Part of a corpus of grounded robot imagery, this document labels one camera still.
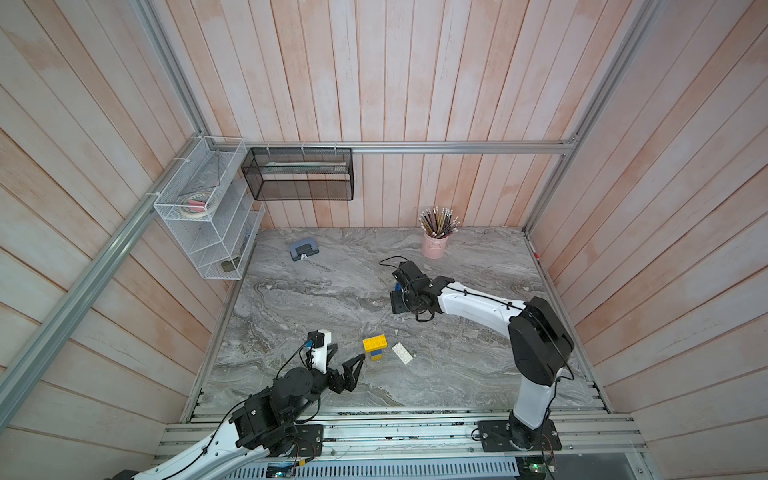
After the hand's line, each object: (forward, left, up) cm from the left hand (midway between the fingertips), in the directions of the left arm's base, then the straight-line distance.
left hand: (350, 356), depth 75 cm
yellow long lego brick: (+5, -6, -4) cm, 9 cm away
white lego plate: (+5, -15, -11) cm, 19 cm away
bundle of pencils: (+50, -29, -1) cm, 58 cm away
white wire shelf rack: (+24, +36, +16) cm, 46 cm away
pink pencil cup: (+43, -28, -6) cm, 51 cm away
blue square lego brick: (+4, -7, -7) cm, 11 cm away
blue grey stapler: (+46, +20, -10) cm, 51 cm away
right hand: (+21, -14, -7) cm, 26 cm away
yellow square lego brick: (+4, -7, -12) cm, 14 cm away
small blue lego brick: (+14, -12, +12) cm, 22 cm away
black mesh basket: (+48, +17, +22) cm, 55 cm away
